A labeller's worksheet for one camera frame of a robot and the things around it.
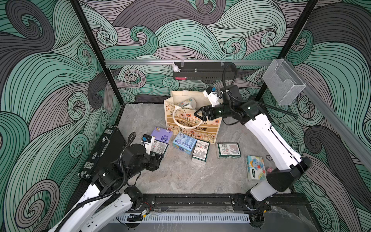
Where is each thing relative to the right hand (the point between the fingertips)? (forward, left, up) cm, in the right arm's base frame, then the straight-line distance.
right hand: (198, 112), depth 70 cm
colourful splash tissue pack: (+15, +4, -8) cm, 17 cm away
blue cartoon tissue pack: (-17, -33, -28) cm, 47 cm away
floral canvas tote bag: (+10, +10, -17) cm, 22 cm away
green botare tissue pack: (-5, +23, -27) cm, 36 cm away
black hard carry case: (-14, +46, -12) cm, 50 cm away
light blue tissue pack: (-2, +7, -28) cm, 29 cm away
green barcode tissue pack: (-7, -21, -28) cm, 36 cm away
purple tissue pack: (+4, +22, -27) cm, 35 cm away
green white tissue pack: (-8, -3, -28) cm, 29 cm away
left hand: (-16, +20, -10) cm, 28 cm away
